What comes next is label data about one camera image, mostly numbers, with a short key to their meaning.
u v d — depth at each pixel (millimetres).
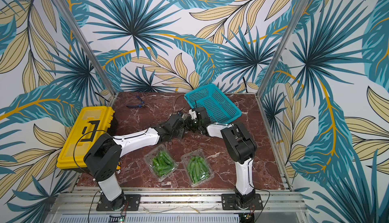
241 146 532
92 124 820
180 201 748
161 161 827
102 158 463
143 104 1123
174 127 715
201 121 786
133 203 737
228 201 734
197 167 819
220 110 1099
